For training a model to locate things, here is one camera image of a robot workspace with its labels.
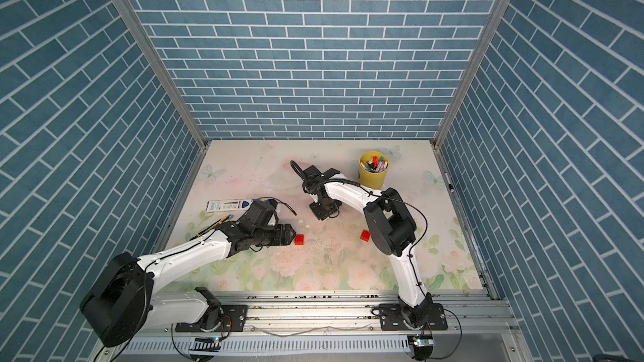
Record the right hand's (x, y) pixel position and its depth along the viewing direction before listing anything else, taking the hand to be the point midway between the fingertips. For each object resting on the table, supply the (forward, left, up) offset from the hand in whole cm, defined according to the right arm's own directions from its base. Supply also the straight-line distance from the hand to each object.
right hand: (327, 214), depth 95 cm
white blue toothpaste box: (0, +44, +1) cm, 44 cm away
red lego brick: (-11, +9, -1) cm, 14 cm away
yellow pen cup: (+17, -17, +8) cm, 25 cm away
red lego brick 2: (-7, -15, -1) cm, 17 cm away
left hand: (-11, +10, +3) cm, 16 cm away
